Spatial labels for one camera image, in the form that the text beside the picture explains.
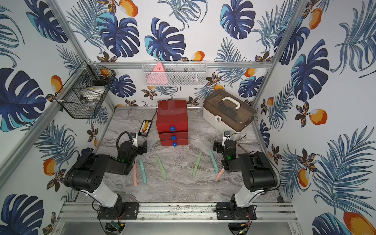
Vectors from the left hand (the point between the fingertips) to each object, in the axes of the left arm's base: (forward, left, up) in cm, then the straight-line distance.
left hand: (138, 138), depth 94 cm
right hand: (+4, -56, -2) cm, 56 cm away
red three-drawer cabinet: (+3, -23, +15) cm, 27 cm away
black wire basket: (+33, +31, +28) cm, 53 cm away
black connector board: (+13, 0, -5) cm, 14 cm away
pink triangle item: (+29, -12, +28) cm, 42 cm away
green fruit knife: (-15, -17, -7) cm, 24 cm away
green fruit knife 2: (-12, -39, -6) cm, 41 cm away
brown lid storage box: (+17, -57, +13) cm, 61 cm away
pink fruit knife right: (-16, -53, -7) cm, 56 cm away
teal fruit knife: (-18, -7, -7) cm, 21 cm away
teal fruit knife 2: (-14, -51, -7) cm, 54 cm away
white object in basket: (+10, +21, +27) cm, 36 cm away
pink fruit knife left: (-20, -2, -7) cm, 21 cm away
